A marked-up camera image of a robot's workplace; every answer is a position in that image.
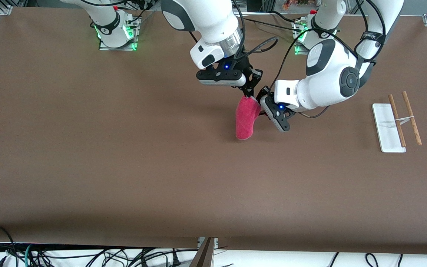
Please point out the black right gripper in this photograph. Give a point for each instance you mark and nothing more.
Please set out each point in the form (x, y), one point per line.
(245, 69)

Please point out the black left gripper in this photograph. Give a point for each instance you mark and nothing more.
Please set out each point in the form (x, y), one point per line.
(264, 92)

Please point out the pink fleece towel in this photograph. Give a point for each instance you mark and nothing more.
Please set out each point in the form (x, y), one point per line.
(245, 118)

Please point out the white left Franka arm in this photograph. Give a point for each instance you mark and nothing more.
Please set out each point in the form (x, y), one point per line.
(328, 81)

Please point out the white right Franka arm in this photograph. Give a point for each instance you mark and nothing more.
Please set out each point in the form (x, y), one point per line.
(209, 22)

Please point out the white rack with wooden bars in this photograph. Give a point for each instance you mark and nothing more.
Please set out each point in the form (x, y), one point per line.
(387, 129)

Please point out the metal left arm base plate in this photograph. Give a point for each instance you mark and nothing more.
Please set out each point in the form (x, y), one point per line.
(298, 52)

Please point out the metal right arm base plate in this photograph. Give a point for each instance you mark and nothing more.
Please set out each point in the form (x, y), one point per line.
(117, 48)

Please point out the small metal bracket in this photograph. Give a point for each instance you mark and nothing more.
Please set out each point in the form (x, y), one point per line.
(215, 241)

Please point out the brown wooden post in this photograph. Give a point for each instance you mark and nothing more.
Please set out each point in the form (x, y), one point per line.
(204, 256)

